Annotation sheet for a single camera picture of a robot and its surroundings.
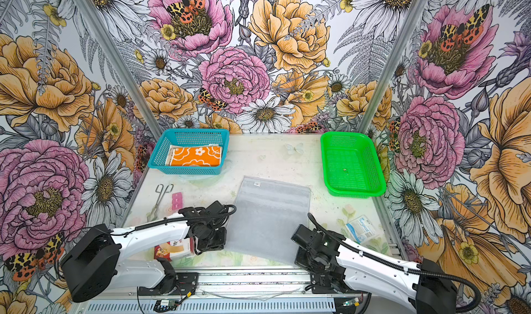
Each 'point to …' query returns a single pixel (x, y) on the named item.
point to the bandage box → (175, 250)
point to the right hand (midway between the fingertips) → (302, 273)
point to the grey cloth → (264, 216)
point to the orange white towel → (184, 155)
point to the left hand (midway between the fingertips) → (220, 252)
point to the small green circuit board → (164, 303)
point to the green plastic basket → (351, 167)
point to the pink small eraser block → (177, 200)
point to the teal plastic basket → (177, 137)
